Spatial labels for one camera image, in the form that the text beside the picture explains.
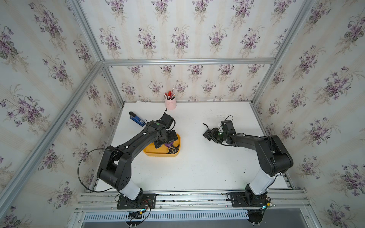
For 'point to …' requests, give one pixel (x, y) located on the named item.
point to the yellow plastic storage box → (150, 150)
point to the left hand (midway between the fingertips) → (172, 141)
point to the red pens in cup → (169, 96)
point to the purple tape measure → (169, 145)
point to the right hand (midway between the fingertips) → (208, 134)
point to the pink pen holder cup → (170, 104)
